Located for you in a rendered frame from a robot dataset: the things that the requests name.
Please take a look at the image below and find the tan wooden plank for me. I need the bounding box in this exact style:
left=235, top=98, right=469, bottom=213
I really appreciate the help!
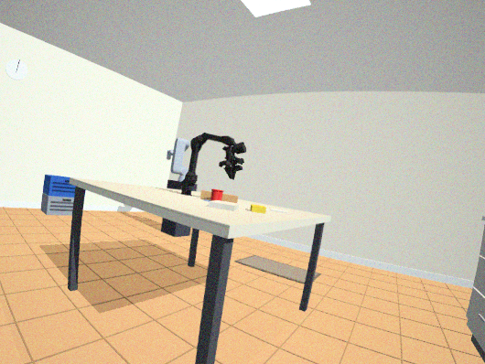
left=200, top=190, right=238, bottom=203

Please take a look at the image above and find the yellow rectangular block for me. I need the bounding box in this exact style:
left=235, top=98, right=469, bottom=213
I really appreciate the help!
left=251, top=204, right=266, bottom=214

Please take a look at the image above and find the red translucent cup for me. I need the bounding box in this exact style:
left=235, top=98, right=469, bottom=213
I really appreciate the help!
left=210, top=189, right=223, bottom=201

